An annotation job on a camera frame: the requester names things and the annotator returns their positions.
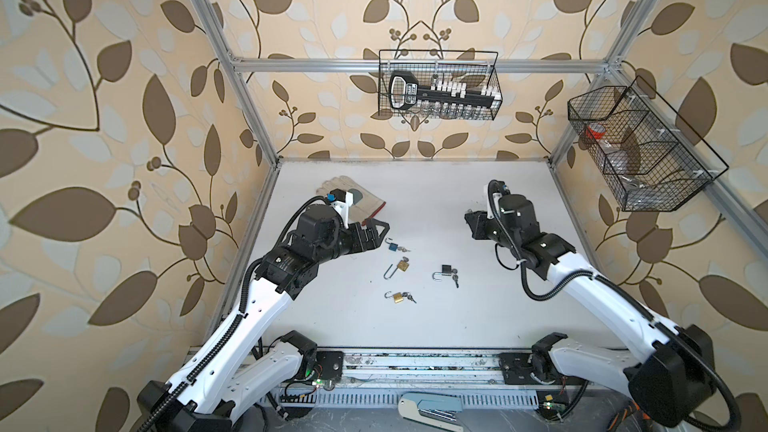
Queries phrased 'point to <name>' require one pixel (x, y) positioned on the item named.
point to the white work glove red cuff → (365, 206)
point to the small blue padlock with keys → (395, 247)
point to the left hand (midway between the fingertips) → (379, 228)
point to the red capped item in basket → (595, 131)
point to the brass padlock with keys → (399, 296)
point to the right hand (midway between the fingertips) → (470, 219)
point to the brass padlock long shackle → (402, 265)
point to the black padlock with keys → (447, 271)
